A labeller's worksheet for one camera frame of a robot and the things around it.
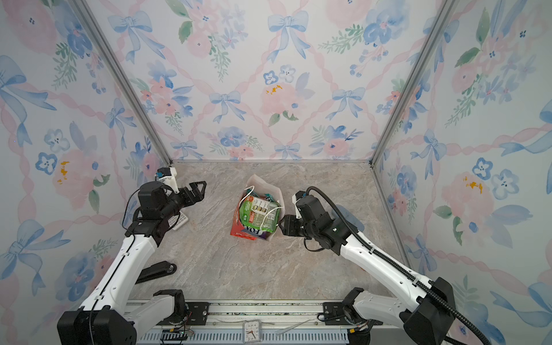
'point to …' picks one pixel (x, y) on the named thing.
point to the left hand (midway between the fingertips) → (196, 183)
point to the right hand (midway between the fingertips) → (282, 222)
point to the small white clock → (251, 331)
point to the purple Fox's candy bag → (256, 232)
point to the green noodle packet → (258, 213)
